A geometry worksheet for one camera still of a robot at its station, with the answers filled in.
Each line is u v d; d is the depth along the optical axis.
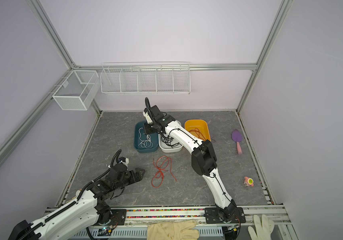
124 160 0.78
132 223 0.74
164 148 0.93
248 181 0.81
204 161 0.57
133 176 0.74
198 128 1.05
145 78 0.99
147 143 1.00
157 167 0.91
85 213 0.59
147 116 0.82
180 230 0.70
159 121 0.68
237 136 1.08
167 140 1.02
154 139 1.01
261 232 0.69
